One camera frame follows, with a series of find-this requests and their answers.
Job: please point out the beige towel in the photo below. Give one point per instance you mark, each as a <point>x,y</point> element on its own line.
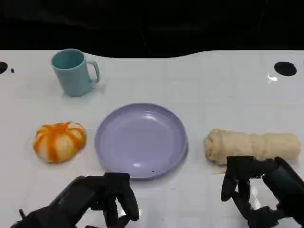
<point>251,145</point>

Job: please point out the pale green mug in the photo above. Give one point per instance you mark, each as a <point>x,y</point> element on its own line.
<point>73,80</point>

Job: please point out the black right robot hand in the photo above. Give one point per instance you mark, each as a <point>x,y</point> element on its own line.
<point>282,183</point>

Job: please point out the orange and white bread roll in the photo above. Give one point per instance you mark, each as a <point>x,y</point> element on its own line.
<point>59,142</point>

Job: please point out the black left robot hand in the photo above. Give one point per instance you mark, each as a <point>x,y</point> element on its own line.
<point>78,199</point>

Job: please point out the lilac plate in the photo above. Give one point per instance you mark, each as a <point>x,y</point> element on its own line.
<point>140,140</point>

